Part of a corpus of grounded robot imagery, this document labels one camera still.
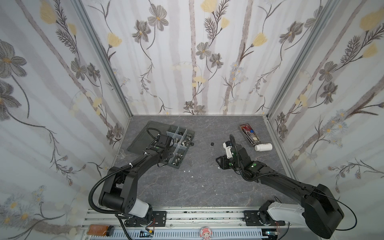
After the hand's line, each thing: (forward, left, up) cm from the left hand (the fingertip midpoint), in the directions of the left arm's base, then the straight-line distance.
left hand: (166, 150), depth 92 cm
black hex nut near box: (+9, -17, -7) cm, 20 cm away
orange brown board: (-40, +29, -3) cm, 49 cm away
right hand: (-8, -29, +7) cm, 31 cm away
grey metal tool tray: (+17, -60, -6) cm, 63 cm away
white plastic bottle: (+3, -64, -2) cm, 64 cm away
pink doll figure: (-43, -22, -2) cm, 48 cm away
